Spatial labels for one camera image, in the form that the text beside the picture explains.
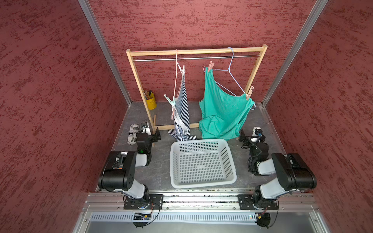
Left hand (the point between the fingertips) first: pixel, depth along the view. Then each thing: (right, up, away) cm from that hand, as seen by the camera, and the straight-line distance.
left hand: (151, 130), depth 93 cm
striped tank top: (+22, +3, -19) cm, 29 cm away
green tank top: (+46, +11, -8) cm, 48 cm away
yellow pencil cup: (-4, +22, +14) cm, 26 cm away
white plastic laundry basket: (+30, -20, -6) cm, 36 cm away
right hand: (+64, 0, -4) cm, 64 cm away
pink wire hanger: (+14, +34, +13) cm, 39 cm away
